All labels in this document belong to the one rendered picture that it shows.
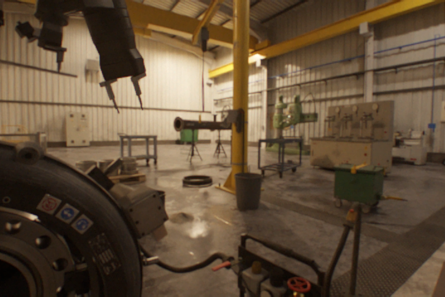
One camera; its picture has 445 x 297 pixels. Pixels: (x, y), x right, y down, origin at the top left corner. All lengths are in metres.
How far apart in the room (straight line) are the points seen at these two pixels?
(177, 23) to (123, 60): 12.67
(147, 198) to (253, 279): 0.51
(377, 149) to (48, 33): 5.97
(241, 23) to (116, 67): 3.92
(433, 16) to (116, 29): 11.28
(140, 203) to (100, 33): 0.41
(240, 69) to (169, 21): 9.20
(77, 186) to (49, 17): 0.41
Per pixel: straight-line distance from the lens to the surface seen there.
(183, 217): 2.80
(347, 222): 1.48
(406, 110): 11.03
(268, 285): 0.95
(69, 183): 0.60
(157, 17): 12.83
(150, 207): 0.69
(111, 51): 0.49
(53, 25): 0.74
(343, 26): 12.14
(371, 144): 5.95
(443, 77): 10.88
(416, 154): 9.42
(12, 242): 0.75
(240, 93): 4.02
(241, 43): 4.22
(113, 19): 0.48
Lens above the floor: 0.99
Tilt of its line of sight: 4 degrees down
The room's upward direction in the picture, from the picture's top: straight up
